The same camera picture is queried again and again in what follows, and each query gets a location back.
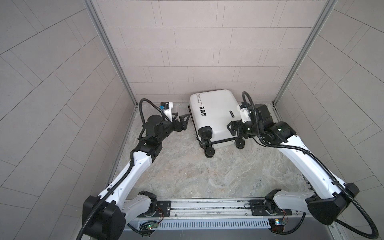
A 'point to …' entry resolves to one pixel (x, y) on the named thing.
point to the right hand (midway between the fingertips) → (231, 125)
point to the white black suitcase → (210, 112)
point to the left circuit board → (151, 225)
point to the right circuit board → (277, 224)
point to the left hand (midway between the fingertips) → (187, 113)
